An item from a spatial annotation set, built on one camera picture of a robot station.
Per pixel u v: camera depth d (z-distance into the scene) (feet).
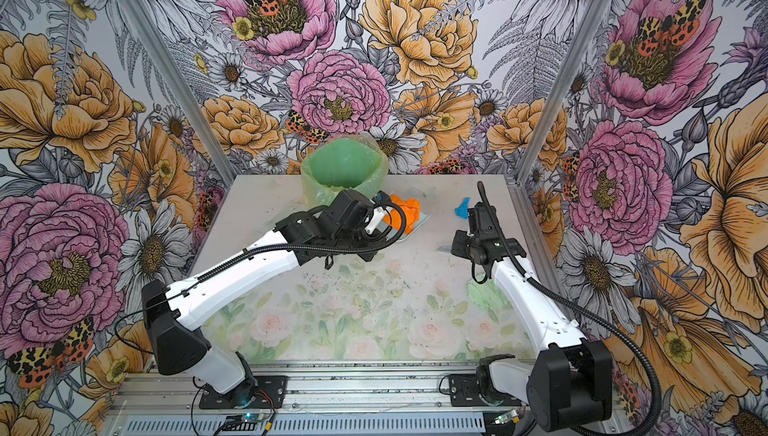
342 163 3.36
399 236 1.80
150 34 2.68
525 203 3.96
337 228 1.78
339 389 2.49
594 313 1.38
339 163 3.38
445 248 2.91
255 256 1.56
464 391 2.42
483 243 2.02
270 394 2.42
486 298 2.93
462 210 3.67
